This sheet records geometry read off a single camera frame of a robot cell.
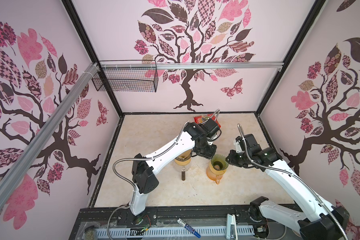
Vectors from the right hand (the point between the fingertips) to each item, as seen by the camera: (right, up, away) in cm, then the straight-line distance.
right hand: (226, 157), depth 77 cm
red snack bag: (-9, +22, +33) cm, 41 cm away
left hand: (-10, 0, -3) cm, 11 cm away
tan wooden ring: (-23, -4, +4) cm, 24 cm away
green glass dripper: (-3, -5, +6) cm, 8 cm away
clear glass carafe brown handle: (-23, -7, +2) cm, 24 cm away
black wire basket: (-53, +49, +18) cm, 75 cm away
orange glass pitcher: (-4, -12, +4) cm, 14 cm away
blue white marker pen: (-18, -33, -9) cm, 39 cm away
